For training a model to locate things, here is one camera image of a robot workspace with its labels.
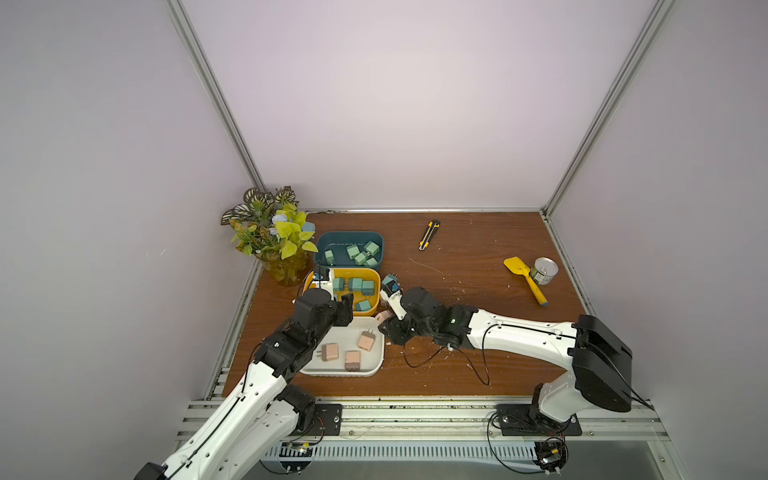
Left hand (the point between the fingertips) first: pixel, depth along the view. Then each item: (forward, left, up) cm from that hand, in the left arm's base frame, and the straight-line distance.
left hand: (348, 294), depth 77 cm
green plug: (+27, +4, -16) cm, 32 cm away
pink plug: (-4, -9, -4) cm, 11 cm away
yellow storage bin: (+5, -2, -16) cm, 17 cm away
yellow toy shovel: (+22, -55, -17) cm, 61 cm away
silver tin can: (+17, -62, -13) cm, 65 cm away
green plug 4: (+23, +12, -15) cm, 30 cm away
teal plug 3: (+11, -3, -16) cm, 20 cm away
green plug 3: (+22, -4, -16) cm, 27 cm away
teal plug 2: (+13, +1, -16) cm, 21 cm away
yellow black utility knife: (+32, -23, -17) cm, 43 cm away
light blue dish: (+41, +23, -19) cm, 50 cm away
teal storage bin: (+30, -3, -15) cm, 33 cm away
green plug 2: (+22, 0, -15) cm, 27 cm away
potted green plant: (+18, +23, +7) cm, 30 cm away
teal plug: (+13, +7, -16) cm, 21 cm away
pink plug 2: (-10, +6, -16) cm, 20 cm away
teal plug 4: (-5, -1, +7) cm, 9 cm away
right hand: (-4, -9, -5) cm, 11 cm away
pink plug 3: (-12, 0, -16) cm, 20 cm away
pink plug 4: (-6, -4, -16) cm, 18 cm away
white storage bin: (-9, 0, -17) cm, 19 cm away
